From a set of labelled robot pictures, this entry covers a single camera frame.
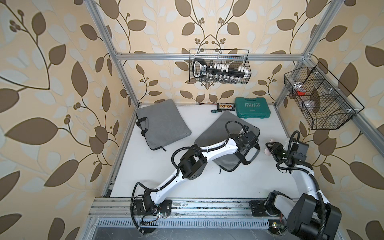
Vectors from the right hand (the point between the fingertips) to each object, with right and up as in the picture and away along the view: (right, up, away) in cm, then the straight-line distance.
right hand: (268, 146), depth 86 cm
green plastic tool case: (+4, +25, +26) cm, 36 cm away
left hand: (-15, +3, +7) cm, 17 cm away
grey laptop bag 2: (-27, +6, +21) cm, 34 cm away
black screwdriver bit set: (-20, +26, +32) cm, 46 cm away
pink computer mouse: (-3, -1, -4) cm, 5 cm away
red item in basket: (+16, +30, -3) cm, 35 cm away
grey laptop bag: (-65, +12, +14) cm, 68 cm away
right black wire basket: (+22, +24, -13) cm, 35 cm away
